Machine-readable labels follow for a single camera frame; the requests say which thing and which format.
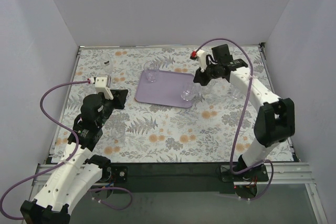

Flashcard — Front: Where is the faceted clear tumbler glass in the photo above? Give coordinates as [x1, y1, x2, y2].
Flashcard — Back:
[143, 61, 159, 82]

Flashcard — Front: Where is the small clear glass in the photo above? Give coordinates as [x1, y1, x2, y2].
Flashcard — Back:
[111, 125, 125, 138]

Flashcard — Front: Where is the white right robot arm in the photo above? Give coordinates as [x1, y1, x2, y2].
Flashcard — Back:
[190, 44, 295, 175]

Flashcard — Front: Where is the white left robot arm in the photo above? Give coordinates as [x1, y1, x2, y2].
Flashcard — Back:
[20, 89, 128, 223]

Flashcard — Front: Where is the clear glass near tray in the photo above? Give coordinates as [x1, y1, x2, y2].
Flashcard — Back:
[201, 80, 216, 95]

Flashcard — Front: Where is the lilac rectangular plastic tray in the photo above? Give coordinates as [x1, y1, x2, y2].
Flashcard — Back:
[135, 70, 194, 109]

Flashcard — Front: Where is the clear glass far right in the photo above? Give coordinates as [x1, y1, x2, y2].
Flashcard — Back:
[231, 87, 243, 100]

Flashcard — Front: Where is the clear wine glass left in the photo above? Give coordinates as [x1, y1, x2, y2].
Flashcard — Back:
[110, 77, 119, 89]

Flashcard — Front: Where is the clear stemmed glass back left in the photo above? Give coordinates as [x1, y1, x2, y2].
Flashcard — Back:
[100, 53, 113, 74]

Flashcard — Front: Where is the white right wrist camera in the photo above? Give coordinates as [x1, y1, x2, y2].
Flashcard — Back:
[190, 49, 207, 72]

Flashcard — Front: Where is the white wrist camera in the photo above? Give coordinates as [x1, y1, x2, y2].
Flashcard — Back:
[190, 49, 207, 72]
[94, 74, 113, 100]

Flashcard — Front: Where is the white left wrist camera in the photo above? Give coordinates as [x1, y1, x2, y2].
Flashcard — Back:
[94, 74, 113, 100]

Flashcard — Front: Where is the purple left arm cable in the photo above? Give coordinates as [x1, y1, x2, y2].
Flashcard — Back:
[0, 78, 133, 220]

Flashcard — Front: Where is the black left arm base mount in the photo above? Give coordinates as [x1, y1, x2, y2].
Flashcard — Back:
[100, 165, 128, 184]

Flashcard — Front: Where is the aluminium table frame rail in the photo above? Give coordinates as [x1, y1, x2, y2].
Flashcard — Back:
[20, 162, 329, 224]

